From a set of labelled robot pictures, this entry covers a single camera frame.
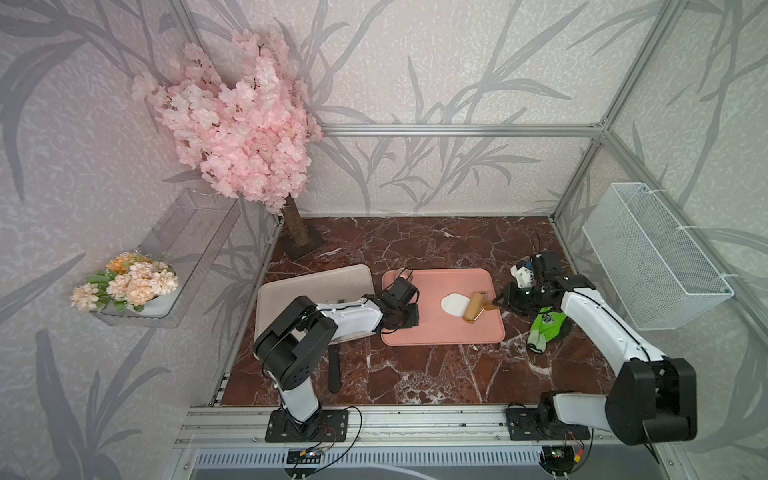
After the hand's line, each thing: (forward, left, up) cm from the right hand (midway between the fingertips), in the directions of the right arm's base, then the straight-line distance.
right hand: (498, 302), depth 85 cm
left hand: (-1, +24, -9) cm, 25 cm away
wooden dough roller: (+3, +4, -7) cm, 9 cm away
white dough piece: (+5, +11, -10) cm, 15 cm away
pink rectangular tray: (-3, +18, -10) cm, 20 cm away
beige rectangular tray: (+13, +47, -10) cm, 50 cm away
